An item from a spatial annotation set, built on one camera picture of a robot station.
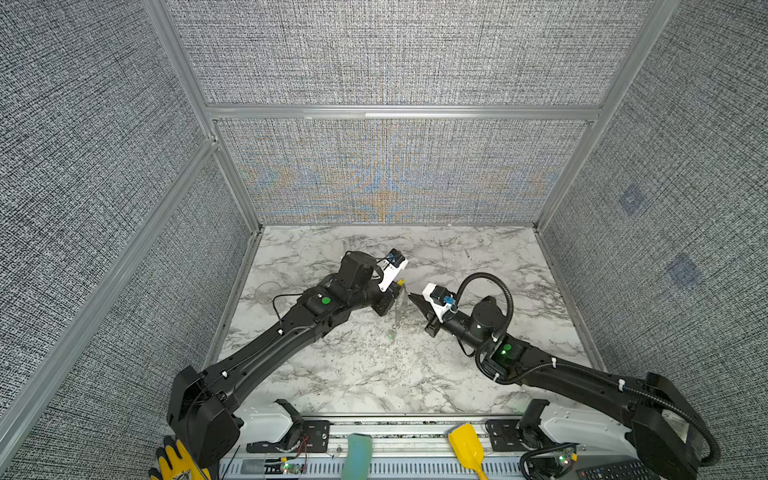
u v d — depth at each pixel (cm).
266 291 97
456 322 64
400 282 73
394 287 65
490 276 51
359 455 73
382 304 66
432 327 64
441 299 58
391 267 63
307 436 73
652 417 41
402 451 73
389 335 86
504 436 73
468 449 71
